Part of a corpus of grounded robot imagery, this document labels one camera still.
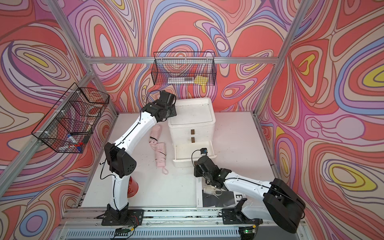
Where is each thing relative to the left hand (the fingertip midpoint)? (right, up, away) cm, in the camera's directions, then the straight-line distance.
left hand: (173, 111), depth 89 cm
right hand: (+14, -34, -4) cm, 37 cm away
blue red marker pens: (-38, -17, -25) cm, 49 cm away
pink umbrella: (-9, -27, +4) cm, 29 cm away
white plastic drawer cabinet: (+11, -11, -6) cm, 17 cm away
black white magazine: (+28, -47, -13) cm, 56 cm away
